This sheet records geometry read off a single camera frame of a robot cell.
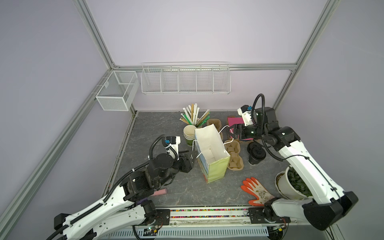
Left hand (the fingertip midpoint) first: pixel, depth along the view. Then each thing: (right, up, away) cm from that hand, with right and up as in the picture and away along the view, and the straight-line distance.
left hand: (194, 155), depth 63 cm
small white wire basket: (-53, +37, +38) cm, 75 cm away
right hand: (+18, +10, +9) cm, 23 cm away
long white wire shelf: (-5, +45, +36) cm, 58 cm away
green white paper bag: (+11, -7, +31) cm, 34 cm away
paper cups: (-4, +7, +27) cm, 28 cm away
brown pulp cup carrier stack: (+16, +14, +46) cm, 50 cm away
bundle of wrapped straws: (-3, +19, +36) cm, 41 cm away
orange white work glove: (+32, -21, +20) cm, 43 cm away
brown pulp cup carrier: (+25, -2, +36) cm, 44 cm away
